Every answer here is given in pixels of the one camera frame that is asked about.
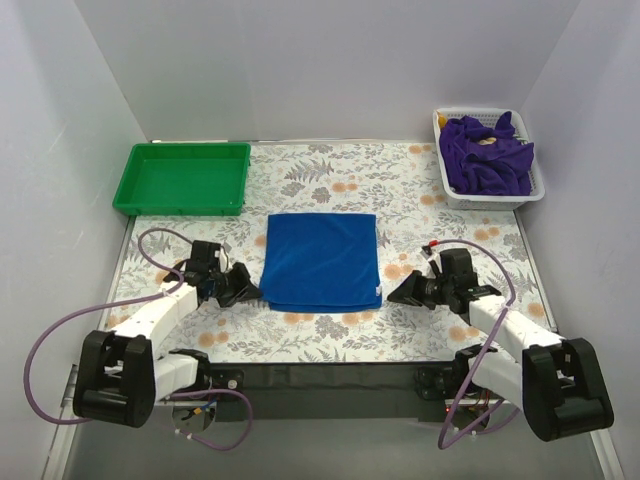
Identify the blue towel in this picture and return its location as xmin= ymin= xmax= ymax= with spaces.
xmin=259 ymin=213 xmax=382 ymax=314

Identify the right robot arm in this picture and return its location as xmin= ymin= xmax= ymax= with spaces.
xmin=387 ymin=248 xmax=614 ymax=442

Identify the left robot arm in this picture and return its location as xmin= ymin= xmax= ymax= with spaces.
xmin=72 ymin=241 xmax=262 ymax=428

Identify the white plastic laundry basket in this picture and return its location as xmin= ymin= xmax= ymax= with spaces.
xmin=433 ymin=107 xmax=545 ymax=210

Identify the green plastic tray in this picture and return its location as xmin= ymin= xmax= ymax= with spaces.
xmin=113 ymin=143 xmax=251 ymax=216

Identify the purple towel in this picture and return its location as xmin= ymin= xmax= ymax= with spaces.
xmin=439 ymin=111 xmax=534 ymax=196

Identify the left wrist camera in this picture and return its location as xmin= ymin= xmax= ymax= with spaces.
xmin=216 ymin=245 xmax=232 ymax=272

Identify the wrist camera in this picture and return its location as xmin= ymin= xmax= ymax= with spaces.
xmin=216 ymin=245 xmax=232 ymax=272
xmin=421 ymin=240 xmax=442 ymax=278

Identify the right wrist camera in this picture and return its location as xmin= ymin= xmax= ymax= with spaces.
xmin=421 ymin=240 xmax=442 ymax=278

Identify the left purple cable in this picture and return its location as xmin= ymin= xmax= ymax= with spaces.
xmin=22 ymin=227 xmax=254 ymax=451

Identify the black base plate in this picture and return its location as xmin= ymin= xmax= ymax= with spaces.
xmin=154 ymin=363 xmax=501 ymax=426

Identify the aluminium rail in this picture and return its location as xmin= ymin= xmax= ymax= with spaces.
xmin=59 ymin=363 xmax=211 ymax=414

